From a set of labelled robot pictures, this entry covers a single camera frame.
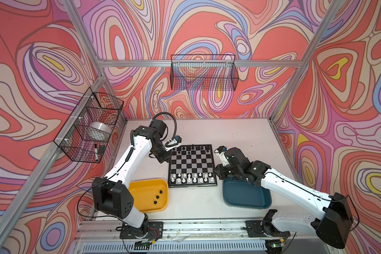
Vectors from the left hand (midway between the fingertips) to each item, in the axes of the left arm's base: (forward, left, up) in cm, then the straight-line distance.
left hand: (168, 155), depth 80 cm
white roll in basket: (+6, +31, +15) cm, 35 cm away
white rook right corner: (-7, -23, -14) cm, 28 cm away
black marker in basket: (-3, +32, +8) cm, 33 cm away
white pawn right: (-4, -23, -14) cm, 27 cm away
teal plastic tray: (-14, -40, -18) cm, 46 cm away
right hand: (-8, -25, -4) cm, 26 cm away
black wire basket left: (+2, +37, +13) cm, 39 cm away
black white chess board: (+2, -13, -15) cm, 20 cm away
